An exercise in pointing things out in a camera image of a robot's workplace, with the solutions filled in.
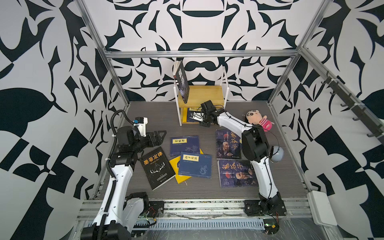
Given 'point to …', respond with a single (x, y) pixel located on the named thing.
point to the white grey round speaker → (278, 154)
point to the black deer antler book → (157, 167)
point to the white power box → (321, 209)
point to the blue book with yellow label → (190, 113)
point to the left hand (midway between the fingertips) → (159, 130)
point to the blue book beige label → (195, 164)
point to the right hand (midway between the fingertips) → (203, 115)
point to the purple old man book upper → (228, 145)
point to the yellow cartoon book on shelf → (185, 115)
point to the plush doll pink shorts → (254, 117)
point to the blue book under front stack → (189, 144)
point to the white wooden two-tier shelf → (199, 95)
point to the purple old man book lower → (237, 173)
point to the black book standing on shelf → (180, 77)
